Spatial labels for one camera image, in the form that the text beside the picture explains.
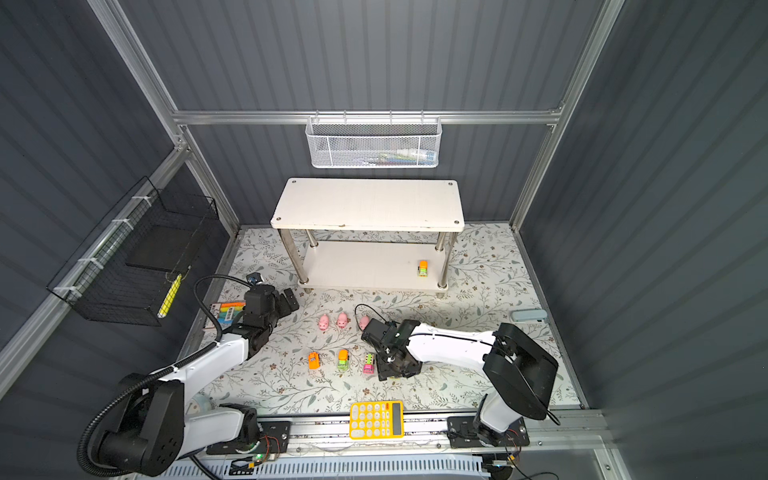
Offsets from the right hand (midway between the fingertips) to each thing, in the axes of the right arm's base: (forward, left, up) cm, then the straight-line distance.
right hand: (393, 375), depth 83 cm
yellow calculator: (-11, +4, 0) cm, 12 cm away
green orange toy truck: (+32, -10, +7) cm, 34 cm away
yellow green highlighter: (+9, +51, +28) cm, 59 cm away
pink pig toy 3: (+15, +9, +2) cm, 18 cm away
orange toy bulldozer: (+3, +23, +1) cm, 23 cm away
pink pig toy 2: (+16, +16, +1) cm, 23 cm away
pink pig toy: (+16, +22, +1) cm, 27 cm away
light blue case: (+19, -44, -2) cm, 48 cm away
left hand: (+20, +35, +9) cm, 41 cm away
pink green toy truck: (+3, +7, +2) cm, 7 cm away
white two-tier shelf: (+56, +9, -1) cm, 57 cm away
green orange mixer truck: (+4, +14, +1) cm, 15 cm away
